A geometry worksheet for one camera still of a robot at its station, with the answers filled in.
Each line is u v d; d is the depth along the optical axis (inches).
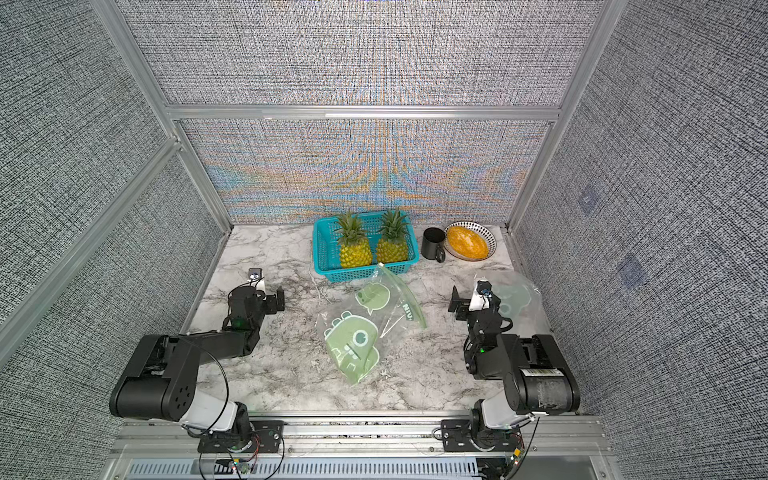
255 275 31.4
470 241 41.9
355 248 36.9
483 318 27.6
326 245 44.5
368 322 32.1
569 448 29.0
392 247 37.6
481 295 29.3
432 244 41.7
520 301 37.1
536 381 17.5
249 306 28.6
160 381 17.6
